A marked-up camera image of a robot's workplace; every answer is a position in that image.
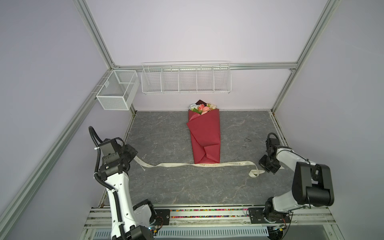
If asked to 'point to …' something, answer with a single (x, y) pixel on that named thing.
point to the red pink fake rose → (204, 109)
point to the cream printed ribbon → (252, 172)
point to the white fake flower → (193, 106)
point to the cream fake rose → (212, 106)
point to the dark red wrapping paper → (206, 132)
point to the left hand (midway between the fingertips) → (133, 151)
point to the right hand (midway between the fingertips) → (265, 169)
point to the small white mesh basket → (118, 92)
